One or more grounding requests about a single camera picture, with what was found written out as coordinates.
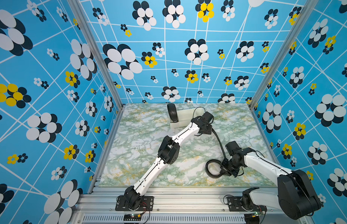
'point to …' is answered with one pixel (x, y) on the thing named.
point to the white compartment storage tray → (185, 116)
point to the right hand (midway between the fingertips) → (221, 171)
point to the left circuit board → (132, 217)
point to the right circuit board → (252, 218)
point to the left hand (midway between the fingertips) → (210, 129)
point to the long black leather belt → (172, 111)
